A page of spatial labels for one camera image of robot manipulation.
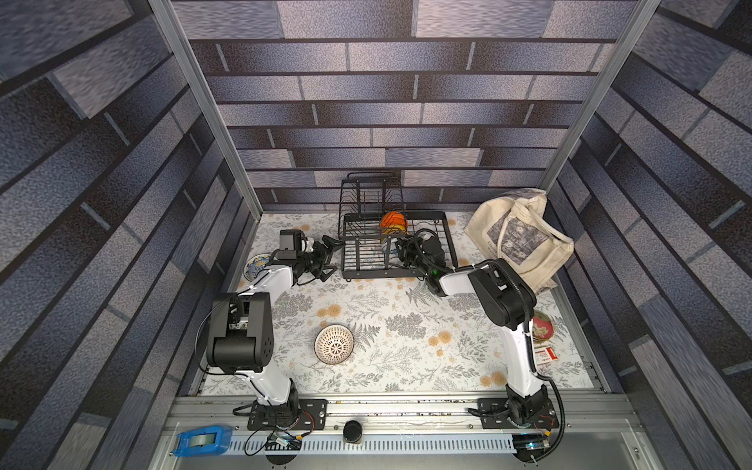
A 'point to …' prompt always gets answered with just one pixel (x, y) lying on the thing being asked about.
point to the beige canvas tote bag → (511, 226)
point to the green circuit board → (529, 443)
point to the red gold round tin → (542, 327)
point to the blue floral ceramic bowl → (394, 251)
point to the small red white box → (544, 353)
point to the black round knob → (352, 431)
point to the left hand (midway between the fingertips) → (342, 250)
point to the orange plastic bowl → (394, 217)
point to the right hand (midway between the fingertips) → (391, 234)
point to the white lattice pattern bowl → (334, 344)
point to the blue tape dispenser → (207, 441)
